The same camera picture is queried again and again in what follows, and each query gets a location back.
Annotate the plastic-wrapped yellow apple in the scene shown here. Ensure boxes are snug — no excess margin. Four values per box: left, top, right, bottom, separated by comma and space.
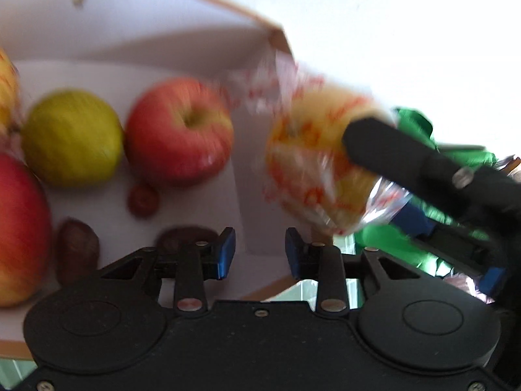
222, 49, 414, 239
0, 47, 21, 135

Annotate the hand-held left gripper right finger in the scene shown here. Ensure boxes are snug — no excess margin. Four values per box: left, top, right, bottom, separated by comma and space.
285, 227, 422, 315

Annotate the small red jujube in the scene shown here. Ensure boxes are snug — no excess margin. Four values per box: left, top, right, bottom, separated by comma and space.
127, 183, 160, 217

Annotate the green checkered tablecloth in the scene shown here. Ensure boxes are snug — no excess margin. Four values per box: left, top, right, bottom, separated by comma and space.
0, 236, 363, 391

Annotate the cardboard box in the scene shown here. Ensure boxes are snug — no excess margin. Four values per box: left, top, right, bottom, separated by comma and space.
0, 0, 298, 355

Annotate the green pear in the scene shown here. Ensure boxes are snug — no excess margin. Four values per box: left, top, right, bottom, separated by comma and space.
20, 90, 125, 188

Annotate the green cloth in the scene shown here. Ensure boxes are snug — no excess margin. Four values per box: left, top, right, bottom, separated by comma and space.
354, 106, 521, 294

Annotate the dark brown date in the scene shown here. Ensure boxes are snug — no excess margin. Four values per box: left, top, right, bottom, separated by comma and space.
55, 219, 100, 286
157, 226, 220, 253

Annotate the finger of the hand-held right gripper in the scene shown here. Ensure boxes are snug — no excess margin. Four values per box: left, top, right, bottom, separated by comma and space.
391, 204, 509, 299
342, 116, 521, 233

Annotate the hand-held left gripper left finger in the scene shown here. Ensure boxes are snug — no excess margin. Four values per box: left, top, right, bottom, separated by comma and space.
100, 227, 237, 315

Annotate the red apple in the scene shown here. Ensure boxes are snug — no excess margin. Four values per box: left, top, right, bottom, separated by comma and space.
0, 151, 53, 308
124, 77, 234, 188

